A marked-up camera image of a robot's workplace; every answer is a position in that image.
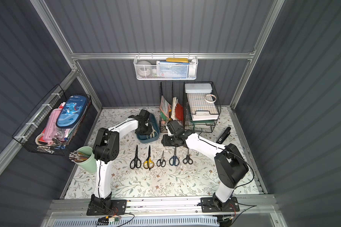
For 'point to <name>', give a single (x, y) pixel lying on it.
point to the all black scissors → (136, 162)
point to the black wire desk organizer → (196, 104)
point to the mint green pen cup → (85, 159)
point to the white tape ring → (210, 101)
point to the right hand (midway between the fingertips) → (166, 139)
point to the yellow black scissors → (148, 163)
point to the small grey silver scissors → (161, 161)
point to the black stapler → (224, 136)
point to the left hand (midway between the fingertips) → (150, 133)
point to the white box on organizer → (198, 88)
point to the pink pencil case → (51, 130)
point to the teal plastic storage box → (145, 138)
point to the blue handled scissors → (174, 157)
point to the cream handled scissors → (153, 130)
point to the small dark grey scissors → (187, 160)
